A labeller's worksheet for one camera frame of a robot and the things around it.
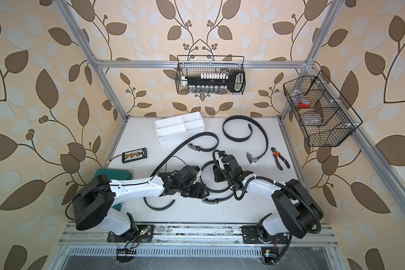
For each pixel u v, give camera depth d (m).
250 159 0.96
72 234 0.76
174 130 1.09
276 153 1.00
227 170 0.71
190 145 1.03
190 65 0.91
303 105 0.82
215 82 0.84
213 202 0.83
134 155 0.99
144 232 0.74
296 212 0.43
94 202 0.43
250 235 0.73
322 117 0.82
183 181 0.66
